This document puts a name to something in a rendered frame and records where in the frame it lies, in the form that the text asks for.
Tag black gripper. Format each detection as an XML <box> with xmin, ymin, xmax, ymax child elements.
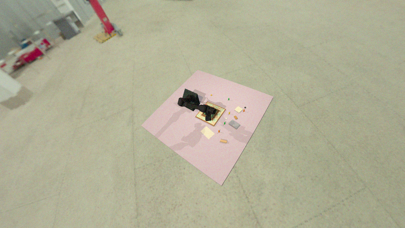
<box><xmin>205</xmin><ymin>112</ymin><xmax>211</xmax><ymax>121</ymax></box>

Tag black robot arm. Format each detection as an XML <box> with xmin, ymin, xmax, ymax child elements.
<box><xmin>177</xmin><ymin>95</ymin><xmax>216</xmax><ymax>115</ymax></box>

